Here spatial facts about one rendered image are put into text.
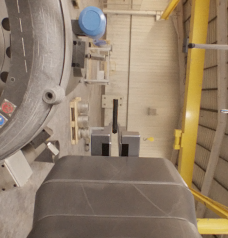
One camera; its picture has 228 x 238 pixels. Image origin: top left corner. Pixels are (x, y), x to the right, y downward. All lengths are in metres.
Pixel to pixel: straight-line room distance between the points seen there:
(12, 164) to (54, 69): 0.32
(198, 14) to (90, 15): 12.00
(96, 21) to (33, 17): 0.75
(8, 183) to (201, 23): 12.74
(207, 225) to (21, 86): 4.20
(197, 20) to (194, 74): 3.20
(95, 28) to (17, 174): 0.89
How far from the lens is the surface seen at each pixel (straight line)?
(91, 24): 1.17
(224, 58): 12.57
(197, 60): 12.30
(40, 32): 0.45
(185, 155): 12.64
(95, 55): 0.54
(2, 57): 0.63
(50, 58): 0.44
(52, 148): 0.63
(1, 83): 0.64
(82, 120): 4.74
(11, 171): 0.60
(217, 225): 4.45
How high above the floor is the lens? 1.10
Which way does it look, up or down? 1 degrees up
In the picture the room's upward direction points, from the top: 92 degrees clockwise
